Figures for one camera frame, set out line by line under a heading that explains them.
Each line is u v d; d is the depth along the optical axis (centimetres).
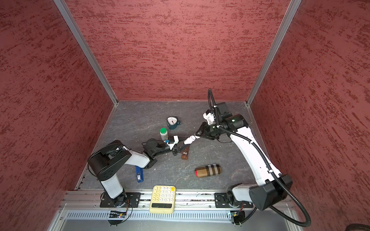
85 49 87
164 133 91
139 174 80
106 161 48
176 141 67
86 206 73
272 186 38
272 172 39
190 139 74
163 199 73
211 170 82
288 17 74
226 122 50
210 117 68
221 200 74
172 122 103
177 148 71
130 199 74
